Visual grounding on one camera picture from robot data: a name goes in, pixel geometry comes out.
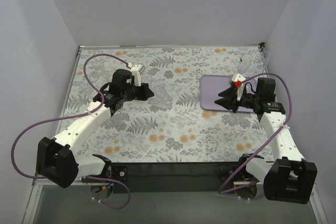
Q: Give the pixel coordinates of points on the clear champagne flute glass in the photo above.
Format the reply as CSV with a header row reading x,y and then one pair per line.
x,y
244,63

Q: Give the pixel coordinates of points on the clear wine glass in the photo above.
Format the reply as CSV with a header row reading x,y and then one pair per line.
x,y
261,62

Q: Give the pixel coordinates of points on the lilac plastic tray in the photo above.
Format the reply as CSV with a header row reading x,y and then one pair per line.
x,y
210,87

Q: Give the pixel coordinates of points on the floral patterned tablecloth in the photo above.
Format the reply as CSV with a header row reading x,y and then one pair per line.
x,y
140,132

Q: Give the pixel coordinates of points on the clear faceted tumbler glass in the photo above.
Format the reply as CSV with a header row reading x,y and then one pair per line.
x,y
161,98

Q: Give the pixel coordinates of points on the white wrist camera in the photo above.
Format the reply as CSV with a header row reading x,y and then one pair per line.
x,y
238,82
136,70

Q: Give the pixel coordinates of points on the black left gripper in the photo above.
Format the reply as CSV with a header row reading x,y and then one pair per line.
x,y
139,92

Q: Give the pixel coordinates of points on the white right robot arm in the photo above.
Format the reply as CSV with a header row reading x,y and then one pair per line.
x,y
278,164

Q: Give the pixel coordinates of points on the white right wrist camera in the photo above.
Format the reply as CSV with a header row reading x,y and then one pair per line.
x,y
238,82

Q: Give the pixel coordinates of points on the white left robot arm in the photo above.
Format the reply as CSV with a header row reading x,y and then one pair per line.
x,y
56,158

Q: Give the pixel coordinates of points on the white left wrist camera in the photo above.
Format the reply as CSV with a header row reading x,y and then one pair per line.
x,y
136,70

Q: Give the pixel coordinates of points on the aluminium frame rail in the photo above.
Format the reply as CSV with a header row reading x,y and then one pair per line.
x,y
91,179

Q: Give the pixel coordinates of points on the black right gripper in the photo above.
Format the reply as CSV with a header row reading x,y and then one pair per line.
x,y
237,100

